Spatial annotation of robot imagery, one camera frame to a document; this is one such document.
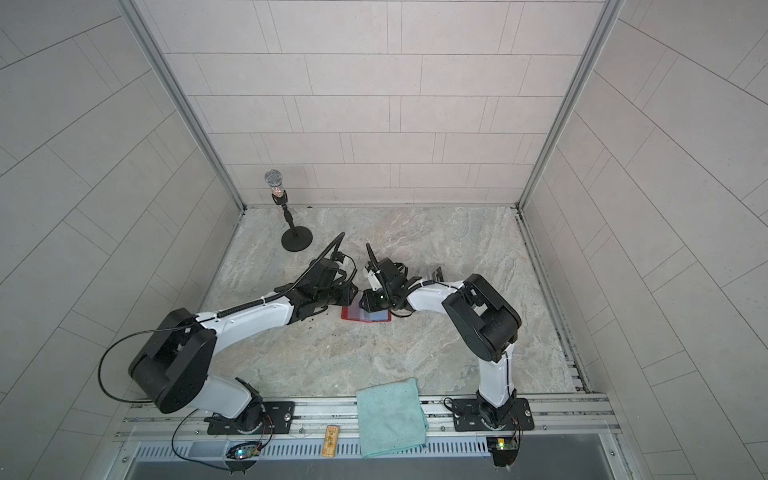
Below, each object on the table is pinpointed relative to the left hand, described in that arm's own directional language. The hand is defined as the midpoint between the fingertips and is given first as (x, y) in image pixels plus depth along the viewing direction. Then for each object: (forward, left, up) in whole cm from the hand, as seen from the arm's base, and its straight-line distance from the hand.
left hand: (364, 286), depth 88 cm
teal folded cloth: (-33, -9, -4) cm, 34 cm away
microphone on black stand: (+21, +27, -5) cm, 35 cm away
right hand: (-3, +1, -6) cm, 7 cm away
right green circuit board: (-38, -35, -6) cm, 52 cm away
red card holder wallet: (-7, +2, -3) cm, 8 cm away
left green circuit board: (-39, +24, -2) cm, 46 cm away
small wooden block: (-37, +5, -3) cm, 38 cm away
